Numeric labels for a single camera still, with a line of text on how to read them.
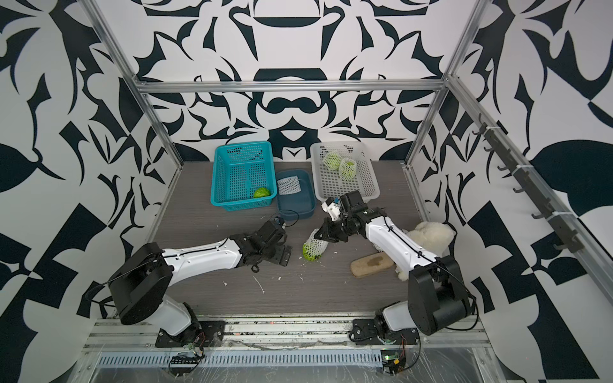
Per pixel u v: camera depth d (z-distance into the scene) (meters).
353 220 0.63
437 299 0.42
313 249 0.83
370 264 0.85
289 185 1.05
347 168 1.08
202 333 0.72
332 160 1.12
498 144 0.65
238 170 1.16
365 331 0.74
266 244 0.67
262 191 1.02
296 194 1.07
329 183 1.12
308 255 0.85
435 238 0.73
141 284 0.43
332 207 0.79
